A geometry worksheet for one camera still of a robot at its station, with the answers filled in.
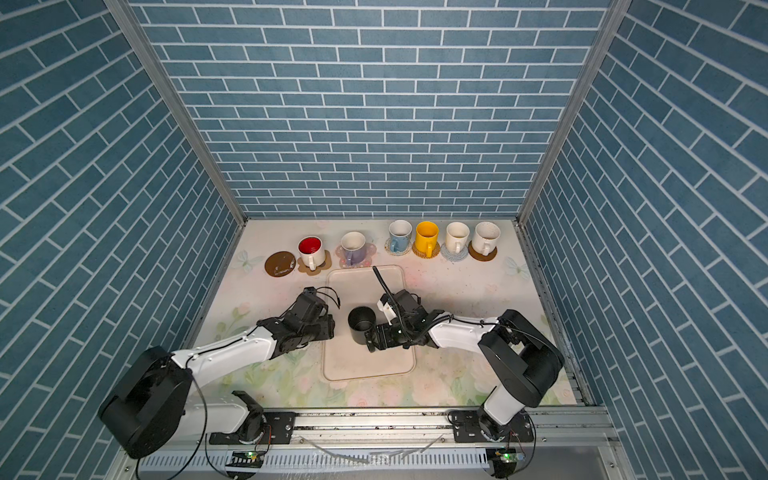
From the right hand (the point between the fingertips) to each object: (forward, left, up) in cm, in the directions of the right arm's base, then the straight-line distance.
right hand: (373, 335), depth 87 cm
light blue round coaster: (+33, -25, -2) cm, 41 cm away
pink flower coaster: (+34, +6, -3) cm, 34 cm away
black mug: (+4, +4, +1) cm, 6 cm away
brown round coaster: (+33, -35, -2) cm, 48 cm away
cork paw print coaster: (+22, +23, 0) cm, 32 cm away
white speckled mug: (+36, -35, +6) cm, 50 cm away
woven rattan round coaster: (+32, -14, -1) cm, 35 cm away
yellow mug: (+36, -14, +5) cm, 39 cm away
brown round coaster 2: (+24, +38, -1) cm, 45 cm away
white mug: (+36, -25, +6) cm, 44 cm away
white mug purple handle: (+33, +12, +2) cm, 35 cm away
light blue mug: (+38, -4, +5) cm, 38 cm away
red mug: (+26, +25, +4) cm, 37 cm away
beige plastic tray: (+7, +4, +15) cm, 17 cm away
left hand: (+2, +14, 0) cm, 14 cm away
